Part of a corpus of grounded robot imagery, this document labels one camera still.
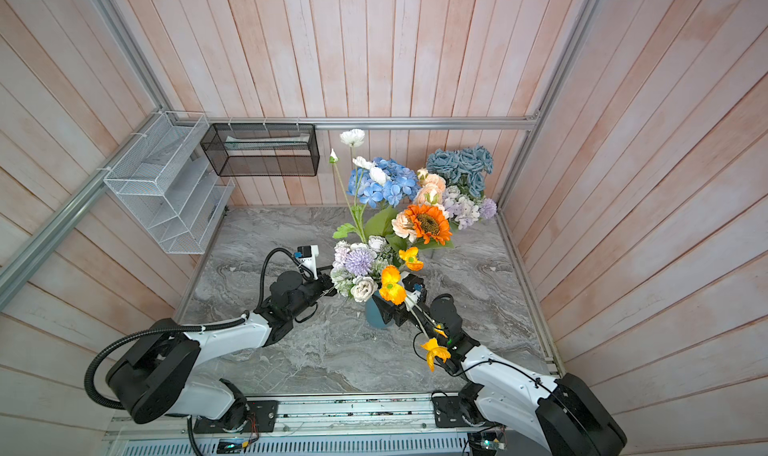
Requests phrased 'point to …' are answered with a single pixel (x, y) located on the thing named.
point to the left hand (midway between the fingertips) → (347, 271)
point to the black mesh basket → (263, 149)
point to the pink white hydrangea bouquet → (464, 211)
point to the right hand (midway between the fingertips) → (388, 284)
